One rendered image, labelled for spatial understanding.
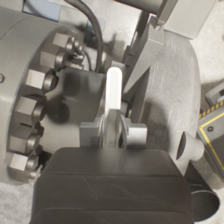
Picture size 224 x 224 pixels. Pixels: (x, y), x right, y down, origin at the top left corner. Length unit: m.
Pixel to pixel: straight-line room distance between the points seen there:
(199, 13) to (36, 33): 0.37
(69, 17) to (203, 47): 0.88
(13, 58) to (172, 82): 0.33
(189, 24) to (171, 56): 0.10
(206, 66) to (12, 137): 1.24
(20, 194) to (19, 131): 1.59
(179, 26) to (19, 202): 2.00
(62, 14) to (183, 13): 0.69
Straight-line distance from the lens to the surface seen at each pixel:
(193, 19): 0.42
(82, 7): 0.52
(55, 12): 1.01
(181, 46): 0.38
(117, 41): 1.19
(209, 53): 1.36
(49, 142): 0.54
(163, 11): 0.31
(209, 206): 1.56
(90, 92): 0.49
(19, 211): 2.18
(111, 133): 0.17
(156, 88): 0.30
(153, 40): 0.30
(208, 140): 1.15
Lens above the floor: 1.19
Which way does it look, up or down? 70 degrees down
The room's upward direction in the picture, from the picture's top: 177 degrees counter-clockwise
